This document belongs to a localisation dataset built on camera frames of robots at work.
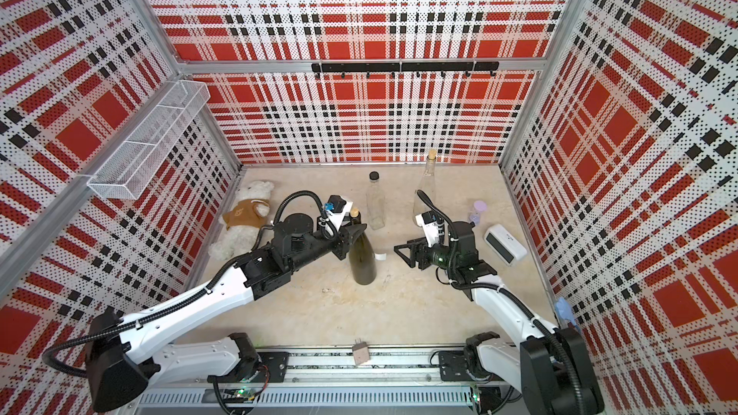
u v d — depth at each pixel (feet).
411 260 2.39
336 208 1.92
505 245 2.95
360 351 2.46
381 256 2.67
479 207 3.20
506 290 1.73
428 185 3.04
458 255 2.11
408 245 2.63
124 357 1.27
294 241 1.71
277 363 2.43
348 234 2.06
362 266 2.73
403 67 2.90
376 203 3.27
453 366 2.42
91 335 1.27
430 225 2.39
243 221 3.13
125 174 2.27
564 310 2.08
